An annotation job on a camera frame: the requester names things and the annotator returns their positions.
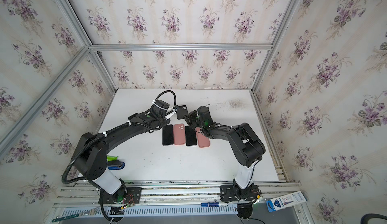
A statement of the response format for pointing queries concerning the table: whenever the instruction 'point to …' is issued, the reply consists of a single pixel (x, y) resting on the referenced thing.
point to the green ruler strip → (74, 215)
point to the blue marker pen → (214, 204)
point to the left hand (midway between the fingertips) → (163, 113)
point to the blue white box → (285, 201)
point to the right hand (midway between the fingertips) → (187, 113)
